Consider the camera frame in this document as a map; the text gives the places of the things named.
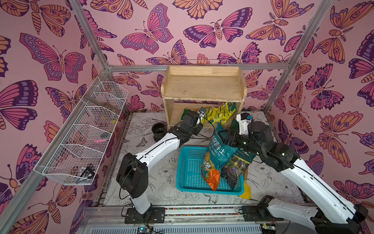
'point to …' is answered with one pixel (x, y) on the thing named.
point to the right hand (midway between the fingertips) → (221, 134)
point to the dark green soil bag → (234, 172)
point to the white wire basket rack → (74, 155)
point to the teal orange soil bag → (218, 154)
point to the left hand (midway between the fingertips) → (199, 119)
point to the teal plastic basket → (189, 178)
